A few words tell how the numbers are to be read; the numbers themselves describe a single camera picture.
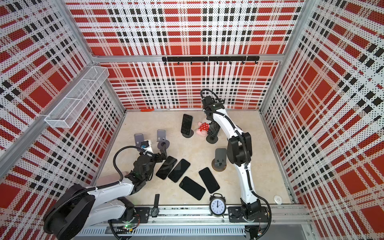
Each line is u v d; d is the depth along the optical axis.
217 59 0.89
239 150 0.59
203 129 1.02
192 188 0.82
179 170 0.89
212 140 1.04
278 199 0.78
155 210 0.75
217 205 0.75
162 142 1.01
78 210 0.41
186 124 0.99
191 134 1.04
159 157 0.77
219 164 0.88
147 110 1.27
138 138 0.96
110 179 0.87
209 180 0.85
